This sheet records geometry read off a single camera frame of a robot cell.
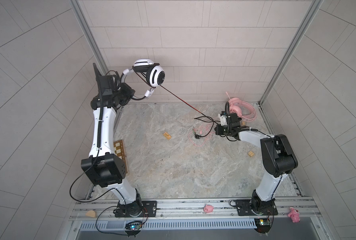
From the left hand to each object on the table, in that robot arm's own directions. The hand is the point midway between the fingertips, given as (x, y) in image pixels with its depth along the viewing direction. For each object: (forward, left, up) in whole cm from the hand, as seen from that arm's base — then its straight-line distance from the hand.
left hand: (136, 85), depth 75 cm
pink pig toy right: (-52, -75, -32) cm, 97 cm away
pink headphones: (+15, -68, -36) cm, 78 cm away
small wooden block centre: (-9, -13, -35) cm, 38 cm away
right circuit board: (-55, -61, -36) cm, 90 cm away
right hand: (-4, -44, -32) cm, 55 cm away
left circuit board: (-56, -3, -31) cm, 64 cm away
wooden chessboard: (-21, +14, -32) cm, 41 cm away
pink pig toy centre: (-50, -36, -33) cm, 70 cm away
